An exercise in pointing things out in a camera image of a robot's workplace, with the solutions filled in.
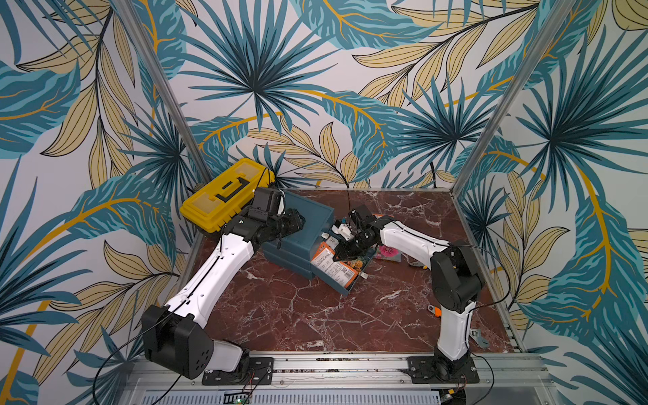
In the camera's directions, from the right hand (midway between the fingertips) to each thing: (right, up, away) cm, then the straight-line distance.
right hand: (334, 257), depth 89 cm
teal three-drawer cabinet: (-9, +3, -10) cm, 14 cm away
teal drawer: (+9, -2, 0) cm, 9 cm away
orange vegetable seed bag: (+1, -4, -3) cm, 6 cm away
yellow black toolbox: (-42, +20, +3) cm, 46 cm away
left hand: (-11, +11, -11) cm, 19 cm away
